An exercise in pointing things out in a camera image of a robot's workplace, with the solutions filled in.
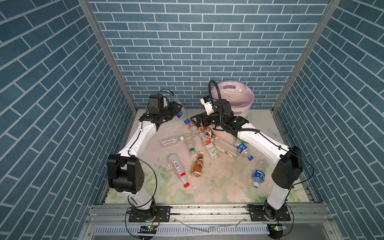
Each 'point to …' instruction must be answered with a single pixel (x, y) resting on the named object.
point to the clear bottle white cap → (168, 141)
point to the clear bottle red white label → (209, 146)
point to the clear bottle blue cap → (242, 148)
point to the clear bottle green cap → (189, 139)
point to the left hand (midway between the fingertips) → (180, 106)
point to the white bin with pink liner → (239, 94)
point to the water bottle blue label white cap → (258, 175)
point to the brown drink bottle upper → (208, 131)
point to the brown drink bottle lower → (197, 167)
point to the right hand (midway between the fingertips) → (195, 114)
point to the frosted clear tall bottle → (226, 148)
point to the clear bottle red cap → (179, 169)
